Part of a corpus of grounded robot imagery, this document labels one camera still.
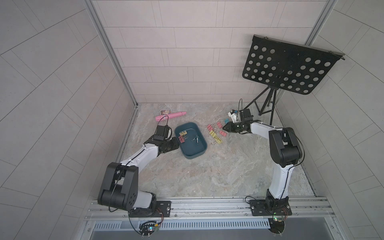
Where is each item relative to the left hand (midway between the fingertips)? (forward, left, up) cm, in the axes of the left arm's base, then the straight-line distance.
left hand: (180, 141), depth 90 cm
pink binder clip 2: (+8, -27, -2) cm, 28 cm away
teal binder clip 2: (+3, -10, 0) cm, 10 cm away
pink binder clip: (+15, -26, -3) cm, 30 cm away
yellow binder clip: (+8, -20, -2) cm, 22 cm away
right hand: (+13, -29, -1) cm, 31 cm away
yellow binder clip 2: (+3, -24, -3) cm, 24 cm away
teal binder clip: (+19, -31, -3) cm, 37 cm away
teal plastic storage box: (+1, -9, -4) cm, 10 cm away
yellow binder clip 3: (+8, -1, -2) cm, 8 cm away
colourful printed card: (+27, +12, -2) cm, 29 cm away
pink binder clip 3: (+4, 0, -3) cm, 5 cm away
